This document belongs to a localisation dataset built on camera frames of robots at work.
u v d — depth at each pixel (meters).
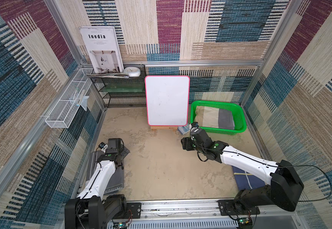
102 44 0.78
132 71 0.90
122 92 0.99
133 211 0.73
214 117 1.05
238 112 1.07
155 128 1.06
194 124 0.74
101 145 0.76
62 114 0.91
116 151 0.66
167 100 0.94
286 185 0.41
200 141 0.62
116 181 0.82
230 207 0.73
